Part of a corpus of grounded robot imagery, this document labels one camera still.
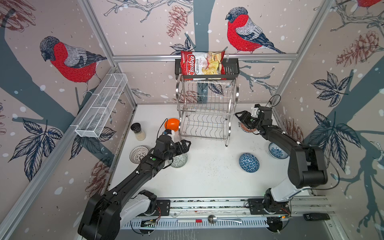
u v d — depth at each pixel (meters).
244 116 0.81
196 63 0.88
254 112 0.83
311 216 0.67
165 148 0.64
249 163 0.88
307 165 0.46
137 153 0.91
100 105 0.78
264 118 0.71
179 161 0.90
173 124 1.05
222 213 0.73
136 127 0.92
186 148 0.73
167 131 0.76
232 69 0.95
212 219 0.68
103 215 0.39
